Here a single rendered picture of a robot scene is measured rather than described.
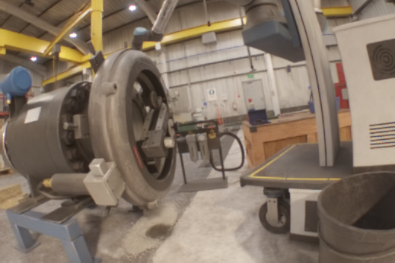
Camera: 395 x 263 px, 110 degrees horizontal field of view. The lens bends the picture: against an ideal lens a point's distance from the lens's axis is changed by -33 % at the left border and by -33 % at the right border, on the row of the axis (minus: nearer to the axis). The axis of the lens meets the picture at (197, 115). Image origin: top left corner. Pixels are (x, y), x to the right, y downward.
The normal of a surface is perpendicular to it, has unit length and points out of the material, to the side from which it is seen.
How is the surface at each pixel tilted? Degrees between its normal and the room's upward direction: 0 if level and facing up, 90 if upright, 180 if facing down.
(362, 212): 87
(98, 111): 80
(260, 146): 90
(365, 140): 90
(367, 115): 90
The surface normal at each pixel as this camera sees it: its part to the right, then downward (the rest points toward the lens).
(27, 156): -0.10, 0.26
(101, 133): -0.12, 0.03
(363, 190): -0.51, 0.02
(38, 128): -0.17, -0.20
